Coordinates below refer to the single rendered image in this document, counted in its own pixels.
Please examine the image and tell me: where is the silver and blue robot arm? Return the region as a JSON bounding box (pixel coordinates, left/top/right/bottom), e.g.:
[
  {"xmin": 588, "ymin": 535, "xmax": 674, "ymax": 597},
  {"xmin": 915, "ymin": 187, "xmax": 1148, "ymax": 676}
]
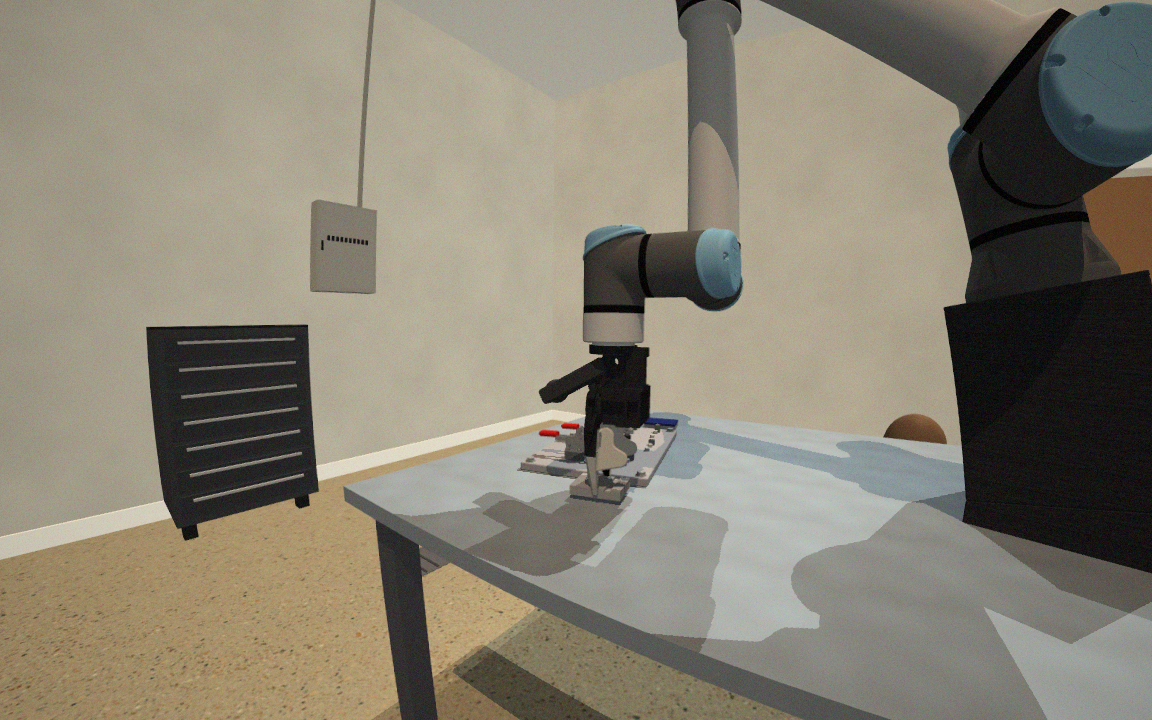
[{"xmin": 583, "ymin": 0, "xmax": 1152, "ymax": 346}]

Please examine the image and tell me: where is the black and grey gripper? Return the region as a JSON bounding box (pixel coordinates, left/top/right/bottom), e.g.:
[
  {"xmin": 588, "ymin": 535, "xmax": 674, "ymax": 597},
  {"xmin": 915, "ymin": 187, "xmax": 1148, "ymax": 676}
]
[{"xmin": 584, "ymin": 344, "xmax": 651, "ymax": 495}]

